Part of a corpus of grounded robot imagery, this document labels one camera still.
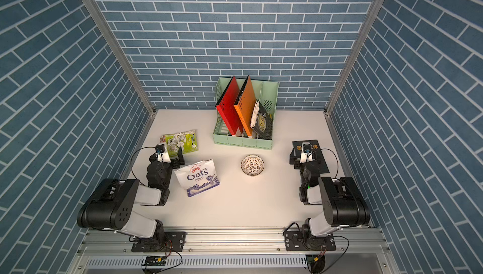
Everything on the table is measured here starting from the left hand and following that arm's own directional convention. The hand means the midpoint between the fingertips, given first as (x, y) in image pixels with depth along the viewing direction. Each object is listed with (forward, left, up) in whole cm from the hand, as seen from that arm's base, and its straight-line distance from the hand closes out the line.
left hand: (175, 147), depth 89 cm
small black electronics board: (-43, +1, -15) cm, 45 cm away
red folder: (+11, -25, +16) cm, 32 cm away
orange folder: (+16, -33, +13) cm, 39 cm away
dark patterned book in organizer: (+14, -42, +4) cm, 44 cm away
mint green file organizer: (+32, -45, +9) cm, 56 cm away
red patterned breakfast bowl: (-3, -37, -10) cm, 39 cm away
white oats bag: (-16, -14, +1) cm, 21 cm away
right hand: (0, -63, 0) cm, 63 cm away
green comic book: (+10, -2, -8) cm, 13 cm away
